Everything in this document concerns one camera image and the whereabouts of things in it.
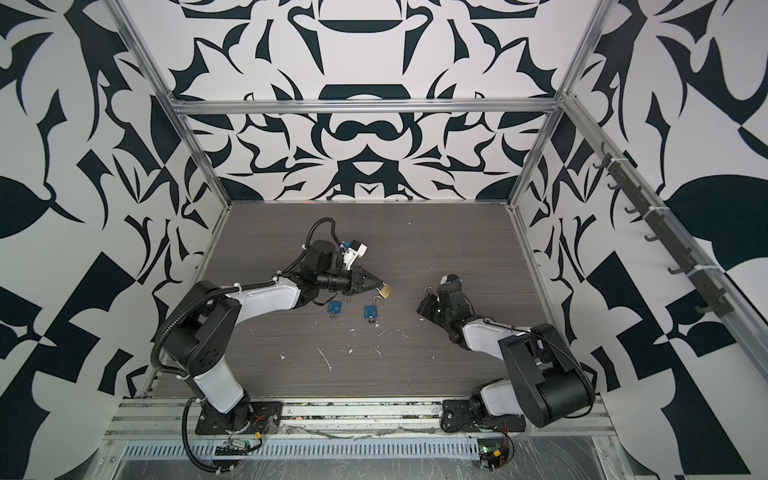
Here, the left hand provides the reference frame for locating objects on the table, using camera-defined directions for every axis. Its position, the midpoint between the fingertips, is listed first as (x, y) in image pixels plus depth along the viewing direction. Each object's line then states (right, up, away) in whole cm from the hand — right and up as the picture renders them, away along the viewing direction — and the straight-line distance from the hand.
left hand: (385, 279), depth 82 cm
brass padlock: (0, -4, +1) cm, 4 cm away
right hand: (+11, -8, +10) cm, 16 cm away
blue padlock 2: (-5, -11, +9) cm, 15 cm away
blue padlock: (-15, -10, +9) cm, 21 cm away
